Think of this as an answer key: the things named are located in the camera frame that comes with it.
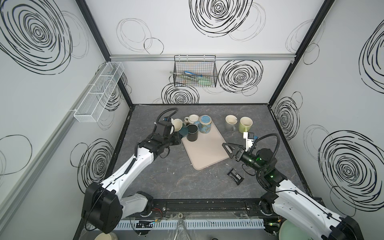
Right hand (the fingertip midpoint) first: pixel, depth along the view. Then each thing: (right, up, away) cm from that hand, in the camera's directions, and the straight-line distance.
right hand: (224, 147), depth 71 cm
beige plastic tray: (-6, -6, +23) cm, 24 cm away
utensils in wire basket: (-13, +37, +15) cm, 42 cm away
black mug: (-15, +4, +22) cm, 27 cm away
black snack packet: (+9, -19, +12) cm, 24 cm away
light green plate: (+28, -37, -5) cm, 46 cm away
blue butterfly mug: (-8, +10, +25) cm, 28 cm away
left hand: (-22, +5, +11) cm, 25 cm away
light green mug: (+19, +10, +27) cm, 34 cm away
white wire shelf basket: (-65, +20, +3) cm, 68 cm away
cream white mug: (-16, +13, +31) cm, 37 cm away
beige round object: (-52, -35, -9) cm, 64 cm away
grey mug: (+10, +12, +29) cm, 33 cm away
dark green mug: (-20, +6, +15) cm, 26 cm away
